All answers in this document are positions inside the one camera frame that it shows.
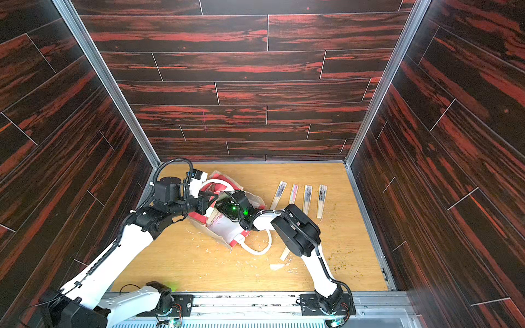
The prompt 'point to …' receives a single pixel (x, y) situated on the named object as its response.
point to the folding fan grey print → (279, 195)
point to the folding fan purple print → (307, 199)
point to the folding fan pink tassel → (293, 194)
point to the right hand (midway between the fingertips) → (218, 202)
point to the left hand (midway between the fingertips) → (219, 196)
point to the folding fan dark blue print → (322, 200)
